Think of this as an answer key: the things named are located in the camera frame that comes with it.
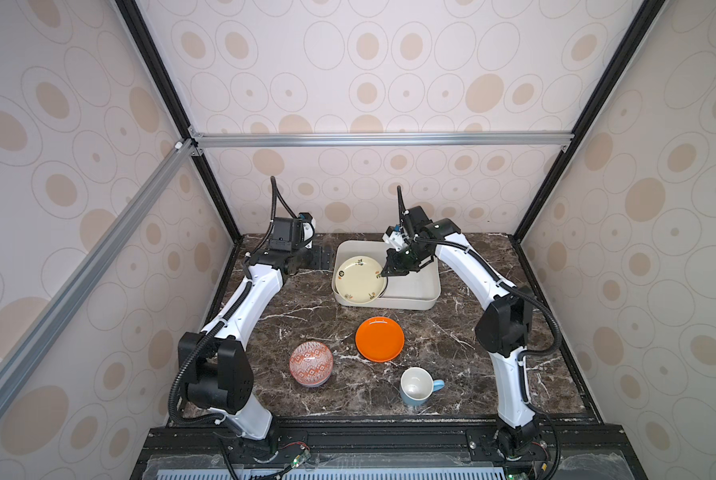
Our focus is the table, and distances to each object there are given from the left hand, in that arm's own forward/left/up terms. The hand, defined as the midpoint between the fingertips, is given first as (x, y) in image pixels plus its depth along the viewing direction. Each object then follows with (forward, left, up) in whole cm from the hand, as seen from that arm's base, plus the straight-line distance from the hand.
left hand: (326, 246), depth 84 cm
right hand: (-3, -16, -8) cm, 18 cm away
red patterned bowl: (-26, +4, -20) cm, 33 cm away
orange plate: (-18, -16, -22) cm, 33 cm away
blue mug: (-32, -25, -21) cm, 46 cm away
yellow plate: (-4, -9, -10) cm, 14 cm away
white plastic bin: (+1, -29, -25) cm, 38 cm away
